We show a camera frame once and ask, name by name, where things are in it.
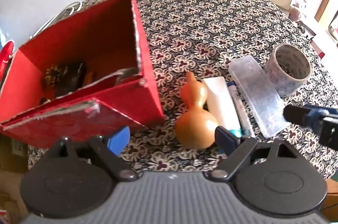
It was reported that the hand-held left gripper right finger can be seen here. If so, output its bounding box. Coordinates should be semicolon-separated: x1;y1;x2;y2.
210;125;292;182

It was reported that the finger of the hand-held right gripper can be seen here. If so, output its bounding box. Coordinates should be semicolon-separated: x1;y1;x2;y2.
283;104;338;147

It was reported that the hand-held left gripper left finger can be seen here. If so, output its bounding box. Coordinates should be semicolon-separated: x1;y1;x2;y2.
56;126;138;182

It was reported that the orange gourd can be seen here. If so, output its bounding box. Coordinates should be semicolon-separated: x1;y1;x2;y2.
175;71;219;150

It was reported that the white and blue marker pen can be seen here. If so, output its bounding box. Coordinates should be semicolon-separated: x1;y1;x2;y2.
226;81;256;138

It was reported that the red cardboard box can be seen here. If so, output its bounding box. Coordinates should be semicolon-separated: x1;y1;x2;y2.
0;0;165;148

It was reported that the printed tape roll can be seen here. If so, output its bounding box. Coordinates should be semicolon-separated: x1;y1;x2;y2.
265;43;312;98

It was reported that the white tube with teal cap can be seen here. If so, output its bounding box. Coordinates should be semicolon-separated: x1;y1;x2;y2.
203;77;242;138

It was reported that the clear plastic case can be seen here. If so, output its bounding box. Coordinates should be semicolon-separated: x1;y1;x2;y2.
228;56;290;139

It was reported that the dark patterned item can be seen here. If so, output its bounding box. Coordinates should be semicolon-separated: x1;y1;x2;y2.
43;62;88;98

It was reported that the pink plush toy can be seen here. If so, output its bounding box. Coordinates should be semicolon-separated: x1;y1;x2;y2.
289;0;307;23

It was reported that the floral patterned tablecloth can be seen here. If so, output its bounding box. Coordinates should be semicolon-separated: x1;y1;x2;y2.
27;0;338;180

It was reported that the red plastic item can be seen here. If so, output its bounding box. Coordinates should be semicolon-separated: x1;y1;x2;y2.
0;40;15;83

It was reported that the white cables bundle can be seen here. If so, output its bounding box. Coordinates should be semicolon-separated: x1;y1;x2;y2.
31;0;82;38

